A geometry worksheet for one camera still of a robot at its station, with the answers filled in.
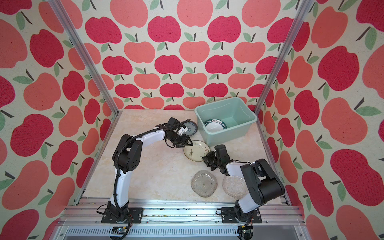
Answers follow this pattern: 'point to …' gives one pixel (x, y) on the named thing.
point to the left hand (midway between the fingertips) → (192, 146)
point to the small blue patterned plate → (192, 128)
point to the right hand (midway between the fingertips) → (203, 156)
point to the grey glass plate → (204, 183)
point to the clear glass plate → (235, 186)
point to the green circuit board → (119, 230)
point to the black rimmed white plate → (214, 125)
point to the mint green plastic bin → (224, 121)
